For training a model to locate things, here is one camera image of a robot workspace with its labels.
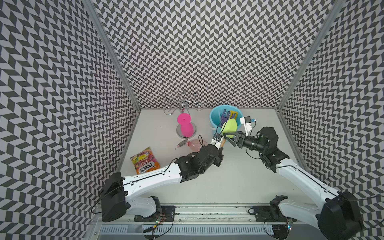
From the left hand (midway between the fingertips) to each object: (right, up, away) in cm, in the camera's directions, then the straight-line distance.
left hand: (219, 149), depth 73 cm
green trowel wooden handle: (+5, +11, -2) cm, 13 cm away
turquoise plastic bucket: (0, +18, +19) cm, 26 cm away
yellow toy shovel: (+11, +19, +23) cm, 32 cm away
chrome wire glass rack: (-20, +24, +10) cm, 33 cm away
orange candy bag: (-42, -10, +14) cm, 45 cm away
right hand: (+2, +6, -1) cm, 6 cm away
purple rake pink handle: (+7, +17, +25) cm, 31 cm away
